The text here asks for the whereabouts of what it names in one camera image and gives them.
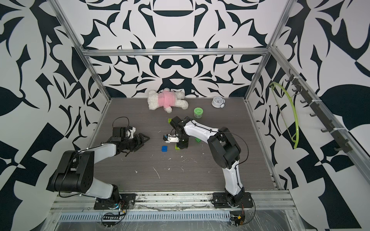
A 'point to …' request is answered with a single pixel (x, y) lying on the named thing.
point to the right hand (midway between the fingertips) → (181, 140)
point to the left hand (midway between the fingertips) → (145, 138)
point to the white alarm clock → (218, 102)
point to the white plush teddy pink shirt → (167, 99)
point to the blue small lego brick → (165, 148)
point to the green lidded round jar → (198, 112)
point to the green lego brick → (198, 139)
